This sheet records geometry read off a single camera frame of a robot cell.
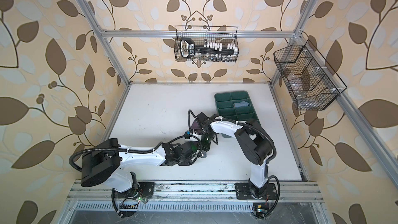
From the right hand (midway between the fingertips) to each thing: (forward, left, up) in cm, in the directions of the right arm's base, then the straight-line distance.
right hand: (200, 150), depth 86 cm
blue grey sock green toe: (+29, -28, +4) cm, 40 cm away
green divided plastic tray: (+30, -17, +5) cm, 35 cm away
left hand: (0, +5, +1) cm, 5 cm away
